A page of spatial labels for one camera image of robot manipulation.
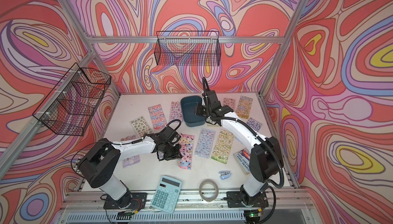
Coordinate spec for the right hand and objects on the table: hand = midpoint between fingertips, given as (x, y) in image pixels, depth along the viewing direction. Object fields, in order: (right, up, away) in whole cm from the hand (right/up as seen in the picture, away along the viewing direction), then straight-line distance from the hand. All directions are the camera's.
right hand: (196, 112), depth 85 cm
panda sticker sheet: (+36, +3, +26) cm, 44 cm away
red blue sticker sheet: (-27, -5, +20) cm, 34 cm away
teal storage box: (-4, -5, +18) cm, 19 cm away
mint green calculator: (-14, -40, -11) cm, 44 cm away
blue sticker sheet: (+5, -19, +8) cm, 22 cm away
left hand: (-6, -26, +1) cm, 27 cm away
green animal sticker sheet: (+16, -21, +7) cm, 28 cm away
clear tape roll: (+3, -41, -13) cm, 43 cm away
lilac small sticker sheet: (-15, 0, +23) cm, 28 cm away
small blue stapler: (+15, -33, -5) cm, 37 cm away
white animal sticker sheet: (+9, -6, +19) cm, 22 cm away
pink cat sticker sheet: (-6, -19, +8) cm, 22 cm away
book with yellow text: (+27, -26, +1) cm, 37 cm away
